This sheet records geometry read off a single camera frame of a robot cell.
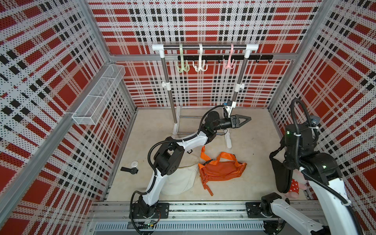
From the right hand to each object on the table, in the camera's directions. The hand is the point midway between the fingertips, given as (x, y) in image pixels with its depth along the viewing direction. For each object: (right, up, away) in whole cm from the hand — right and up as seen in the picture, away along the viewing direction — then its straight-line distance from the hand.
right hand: (298, 134), depth 61 cm
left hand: (-15, +7, +11) cm, 20 cm away
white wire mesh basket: (-112, +13, +31) cm, 117 cm away
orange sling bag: (-26, -22, +23) cm, 41 cm away
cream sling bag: (-50, -28, +21) cm, 61 cm away
